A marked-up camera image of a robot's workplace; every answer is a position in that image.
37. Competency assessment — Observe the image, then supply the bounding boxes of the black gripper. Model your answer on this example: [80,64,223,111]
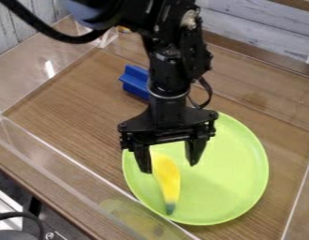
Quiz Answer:
[117,97,218,173]

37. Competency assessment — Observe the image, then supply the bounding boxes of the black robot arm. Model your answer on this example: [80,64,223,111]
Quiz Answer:
[0,0,218,173]

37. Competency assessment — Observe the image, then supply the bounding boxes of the yellow toy banana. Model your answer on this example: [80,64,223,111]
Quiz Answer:
[151,153,181,215]

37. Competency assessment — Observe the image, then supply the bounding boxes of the green round plate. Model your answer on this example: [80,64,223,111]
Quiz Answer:
[122,113,269,226]

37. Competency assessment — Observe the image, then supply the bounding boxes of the blue plastic block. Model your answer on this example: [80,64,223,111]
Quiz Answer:
[118,65,149,100]

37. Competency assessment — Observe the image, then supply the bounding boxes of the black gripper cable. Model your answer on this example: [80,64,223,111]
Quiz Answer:
[185,76,214,111]

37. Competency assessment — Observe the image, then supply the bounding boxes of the clear acrylic front wall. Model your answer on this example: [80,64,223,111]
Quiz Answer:
[0,115,199,240]

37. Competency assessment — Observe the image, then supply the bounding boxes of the clear acrylic corner bracket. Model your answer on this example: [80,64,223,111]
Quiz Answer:
[76,23,118,49]

